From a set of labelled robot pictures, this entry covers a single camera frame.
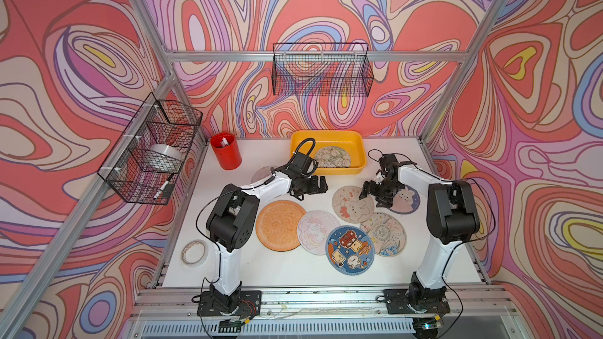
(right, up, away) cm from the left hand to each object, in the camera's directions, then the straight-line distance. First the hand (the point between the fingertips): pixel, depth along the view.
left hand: (322, 190), depth 94 cm
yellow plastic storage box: (+18, +22, +24) cm, 37 cm away
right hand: (+20, -6, +1) cm, 21 cm away
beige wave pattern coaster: (+25, -17, -5) cm, 31 cm away
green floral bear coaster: (+7, +14, +18) cm, 23 cm away
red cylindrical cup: (-41, +17, +7) cm, 45 cm away
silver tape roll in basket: (-50, +13, -24) cm, 57 cm away
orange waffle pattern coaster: (-18, -13, -3) cm, 23 cm away
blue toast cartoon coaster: (+10, -21, -9) cm, 25 cm away
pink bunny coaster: (+11, -7, +2) cm, 13 cm away
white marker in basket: (-52, +4, -22) cm, 56 cm away
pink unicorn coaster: (-4, -15, -5) cm, 16 cm away
